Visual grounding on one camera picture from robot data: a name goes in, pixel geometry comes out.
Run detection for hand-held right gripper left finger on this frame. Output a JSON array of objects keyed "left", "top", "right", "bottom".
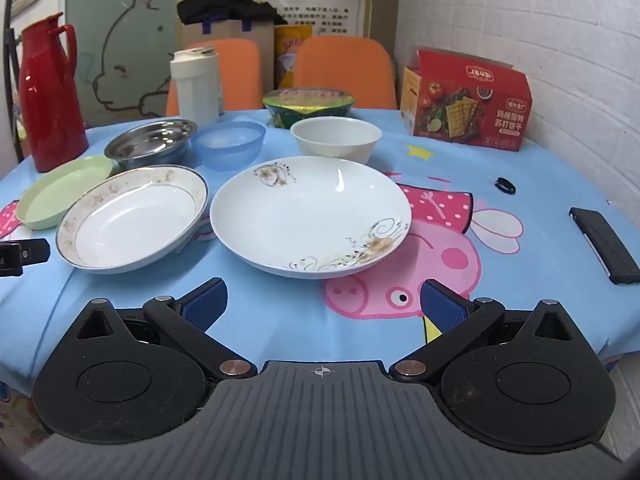
[{"left": 65, "top": 277, "right": 259, "bottom": 380}]

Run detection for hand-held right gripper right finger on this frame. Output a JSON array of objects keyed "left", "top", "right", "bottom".
[{"left": 389, "top": 280, "right": 584, "bottom": 383}]

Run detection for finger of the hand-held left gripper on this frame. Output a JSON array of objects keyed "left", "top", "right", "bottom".
[{"left": 0, "top": 240, "right": 50, "bottom": 279}]

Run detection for light green plate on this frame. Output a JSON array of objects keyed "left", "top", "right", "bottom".
[{"left": 16, "top": 155, "right": 115, "bottom": 231}]

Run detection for white plate with speckled rim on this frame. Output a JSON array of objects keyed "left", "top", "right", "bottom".
[{"left": 56, "top": 165, "right": 209, "bottom": 275}]

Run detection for white plate with floral print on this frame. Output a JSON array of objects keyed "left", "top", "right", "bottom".
[{"left": 210, "top": 156, "right": 412, "bottom": 279}]

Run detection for stainless steel bowl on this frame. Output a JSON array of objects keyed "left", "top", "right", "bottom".
[{"left": 104, "top": 119, "right": 199, "bottom": 172}]

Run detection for blue cartoon printed tablecloth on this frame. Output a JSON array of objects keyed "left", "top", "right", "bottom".
[{"left": 0, "top": 107, "right": 640, "bottom": 461}]

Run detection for red thermos jug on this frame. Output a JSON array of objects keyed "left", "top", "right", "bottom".
[{"left": 18, "top": 11, "right": 90, "bottom": 173}]

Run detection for blue translucent plastic bowl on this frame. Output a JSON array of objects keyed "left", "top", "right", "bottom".
[{"left": 191, "top": 121, "right": 267, "bottom": 172}]

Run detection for black phone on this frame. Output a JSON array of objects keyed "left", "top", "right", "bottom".
[{"left": 568, "top": 207, "right": 640, "bottom": 285}]

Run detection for red cracker box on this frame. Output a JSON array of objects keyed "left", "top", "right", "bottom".
[{"left": 400, "top": 49, "right": 532, "bottom": 152}]

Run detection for white ceramic bowl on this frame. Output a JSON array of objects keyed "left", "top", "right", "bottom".
[{"left": 290, "top": 116, "right": 383, "bottom": 166}]

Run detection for white tumbler with lid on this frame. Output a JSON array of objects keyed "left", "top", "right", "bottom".
[{"left": 170, "top": 46, "right": 222, "bottom": 128}]

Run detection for green instant noodle bowl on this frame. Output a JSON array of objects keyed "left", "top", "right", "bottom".
[{"left": 263, "top": 87, "right": 356, "bottom": 131}]

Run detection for orange chair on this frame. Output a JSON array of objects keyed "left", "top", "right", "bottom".
[
  {"left": 292, "top": 36, "right": 398, "bottom": 111},
  {"left": 166, "top": 39, "right": 263, "bottom": 117}
]

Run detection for yellow snack bag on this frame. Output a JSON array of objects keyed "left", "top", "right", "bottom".
[{"left": 274, "top": 25, "right": 321, "bottom": 92}]

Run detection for black cloth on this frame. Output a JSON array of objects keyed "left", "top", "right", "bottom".
[{"left": 177, "top": 0, "right": 288, "bottom": 27}]

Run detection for brown paper bag blue handles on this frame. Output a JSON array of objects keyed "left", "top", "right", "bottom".
[{"left": 180, "top": 14, "right": 276, "bottom": 107}]

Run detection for wall poster with black lettering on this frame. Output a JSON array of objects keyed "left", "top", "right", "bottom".
[{"left": 182, "top": 0, "right": 374, "bottom": 40}]

